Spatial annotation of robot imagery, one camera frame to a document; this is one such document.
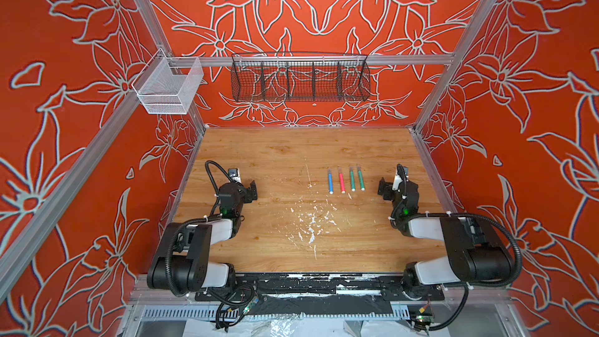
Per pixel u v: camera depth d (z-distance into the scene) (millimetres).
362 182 976
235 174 794
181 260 434
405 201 687
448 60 938
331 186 975
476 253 437
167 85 933
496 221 762
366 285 746
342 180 982
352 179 982
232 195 708
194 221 503
